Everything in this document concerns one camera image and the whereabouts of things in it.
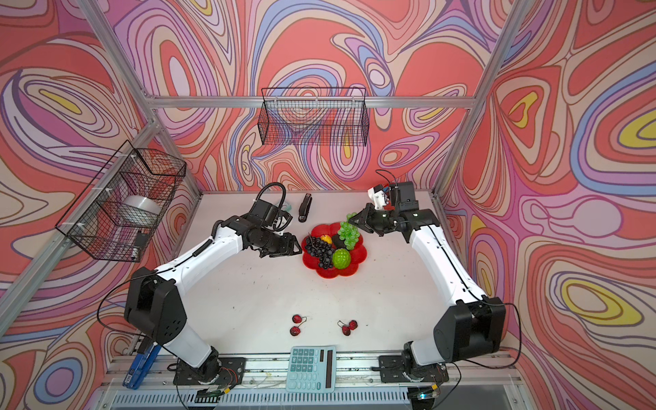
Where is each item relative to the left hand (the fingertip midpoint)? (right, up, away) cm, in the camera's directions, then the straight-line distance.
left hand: (299, 249), depth 83 cm
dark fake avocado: (+14, 0, +14) cm, 20 cm away
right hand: (+17, +8, -7) cm, 20 cm away
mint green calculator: (+5, -34, -11) cm, 35 cm away
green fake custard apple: (+14, -4, +7) cm, 17 cm away
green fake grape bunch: (+16, +6, -3) cm, 18 cm away
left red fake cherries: (0, -23, -1) cm, 23 cm away
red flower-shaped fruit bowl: (+21, -4, +12) cm, 25 cm away
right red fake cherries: (+17, -24, -3) cm, 30 cm away
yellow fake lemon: (+9, +2, +14) cm, 17 cm away
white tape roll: (-44, +15, -10) cm, 48 cm away
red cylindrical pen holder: (+27, +14, -11) cm, 32 cm away
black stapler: (-1, +15, +26) cm, 29 cm away
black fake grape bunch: (+8, -2, +10) cm, 13 cm away
